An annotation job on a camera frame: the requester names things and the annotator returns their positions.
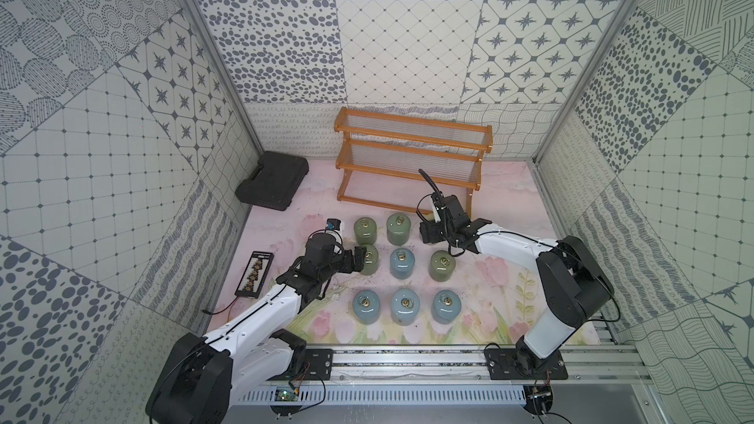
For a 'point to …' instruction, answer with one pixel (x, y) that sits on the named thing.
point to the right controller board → (539, 398)
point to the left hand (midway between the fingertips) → (360, 249)
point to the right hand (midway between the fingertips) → (435, 228)
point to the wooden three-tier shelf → (413, 148)
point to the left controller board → (286, 394)
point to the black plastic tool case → (274, 181)
